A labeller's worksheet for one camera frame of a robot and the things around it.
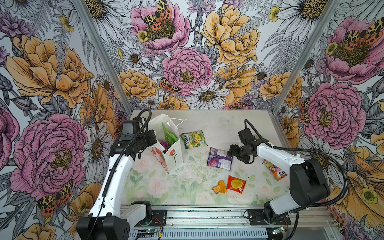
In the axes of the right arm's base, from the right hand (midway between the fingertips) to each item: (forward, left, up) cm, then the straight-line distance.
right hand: (232, 160), depth 89 cm
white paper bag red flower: (-3, +34, +9) cm, 35 cm away
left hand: (+3, +42, +17) cm, 45 cm away
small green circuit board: (-34, -17, -6) cm, 38 cm away
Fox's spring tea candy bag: (+17, +23, -3) cm, 29 cm away
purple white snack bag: (+3, +7, -3) cm, 8 cm away
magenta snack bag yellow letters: (0, +36, +19) cm, 41 cm away
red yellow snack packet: (-13, 0, -4) cm, 13 cm away
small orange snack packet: (-14, +8, -4) cm, 17 cm away
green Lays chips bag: (+7, +35, +15) cm, 39 cm away
